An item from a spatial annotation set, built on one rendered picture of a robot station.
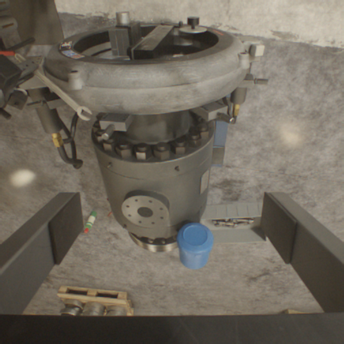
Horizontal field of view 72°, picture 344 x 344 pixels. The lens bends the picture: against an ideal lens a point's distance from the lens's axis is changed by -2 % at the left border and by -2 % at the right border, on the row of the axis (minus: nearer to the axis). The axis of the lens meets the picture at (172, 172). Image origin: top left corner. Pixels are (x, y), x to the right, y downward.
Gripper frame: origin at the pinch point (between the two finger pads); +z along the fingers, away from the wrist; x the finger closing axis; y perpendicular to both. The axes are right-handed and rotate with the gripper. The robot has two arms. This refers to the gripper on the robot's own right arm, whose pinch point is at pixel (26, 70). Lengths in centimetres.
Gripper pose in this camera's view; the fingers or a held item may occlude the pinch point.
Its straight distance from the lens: 74.0
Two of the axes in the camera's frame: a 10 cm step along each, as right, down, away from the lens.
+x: 6.9, -4.5, -5.7
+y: 7.0, 6.1, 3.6
